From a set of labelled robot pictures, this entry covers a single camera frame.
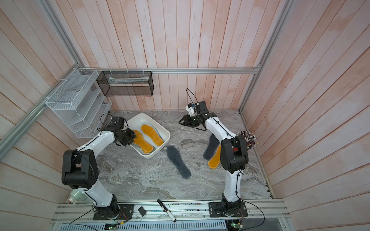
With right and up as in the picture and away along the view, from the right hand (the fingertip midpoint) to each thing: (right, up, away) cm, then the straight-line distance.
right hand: (180, 122), depth 92 cm
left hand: (-29, -11, +1) cm, 31 cm away
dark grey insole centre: (-4, -23, +2) cm, 24 cm away
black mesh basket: (-40, +29, +12) cm, 51 cm away
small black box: (-20, -48, -18) cm, 55 cm away
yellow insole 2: (-22, -8, +12) cm, 26 cm away
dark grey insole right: (+24, -15, +8) cm, 29 cm away
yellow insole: (-29, -13, +6) cm, 32 cm away
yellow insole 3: (+22, -26, -2) cm, 34 cm away
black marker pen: (-10, -45, -16) cm, 49 cm away
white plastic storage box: (-36, 0, +18) cm, 40 cm away
